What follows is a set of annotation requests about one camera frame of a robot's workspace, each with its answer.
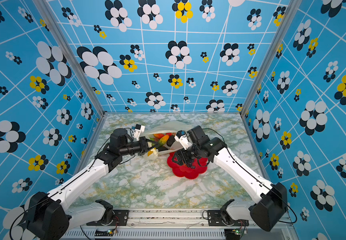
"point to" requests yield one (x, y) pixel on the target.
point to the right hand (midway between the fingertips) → (179, 157)
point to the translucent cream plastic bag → (164, 133)
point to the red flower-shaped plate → (201, 166)
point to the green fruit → (162, 141)
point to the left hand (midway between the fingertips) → (159, 143)
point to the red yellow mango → (158, 135)
